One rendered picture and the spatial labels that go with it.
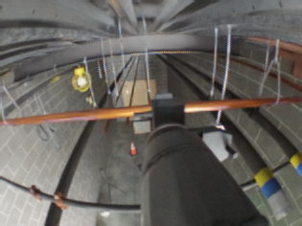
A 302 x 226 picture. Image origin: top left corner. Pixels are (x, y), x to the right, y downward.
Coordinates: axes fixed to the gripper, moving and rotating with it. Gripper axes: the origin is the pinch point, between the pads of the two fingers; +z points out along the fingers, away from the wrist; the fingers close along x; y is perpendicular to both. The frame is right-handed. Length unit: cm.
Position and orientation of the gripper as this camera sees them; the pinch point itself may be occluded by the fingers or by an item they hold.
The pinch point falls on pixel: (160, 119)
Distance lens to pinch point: 33.3
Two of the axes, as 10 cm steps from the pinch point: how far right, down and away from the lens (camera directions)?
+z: -0.4, -2.6, 9.6
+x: 0.7, 9.6, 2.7
